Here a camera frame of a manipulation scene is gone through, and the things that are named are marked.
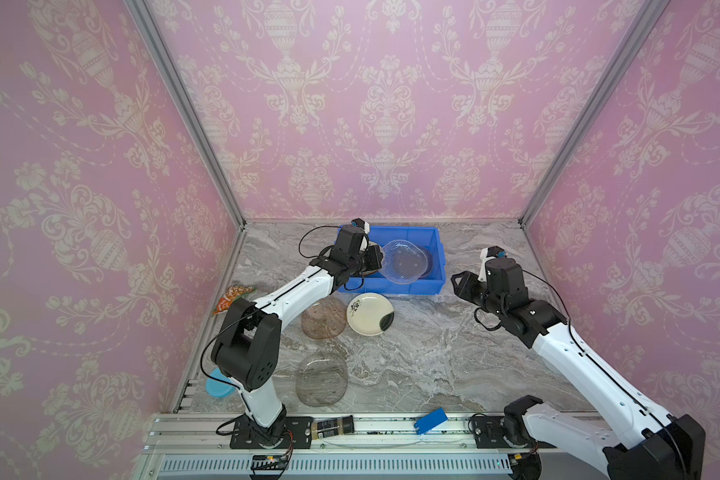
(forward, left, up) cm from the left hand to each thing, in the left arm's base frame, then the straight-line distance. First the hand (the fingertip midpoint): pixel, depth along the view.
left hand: (385, 256), depth 87 cm
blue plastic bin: (-10, +3, +1) cm, 10 cm away
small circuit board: (-48, +29, -22) cm, 60 cm away
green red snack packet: (-4, +49, -16) cm, 52 cm away
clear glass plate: (-1, -5, -1) cm, 6 cm away
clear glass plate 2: (-29, +17, -19) cm, 39 cm away
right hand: (-9, -18, +3) cm, 21 cm away
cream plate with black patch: (-9, +4, -18) cm, 21 cm away
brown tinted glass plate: (-11, +19, -19) cm, 29 cm away
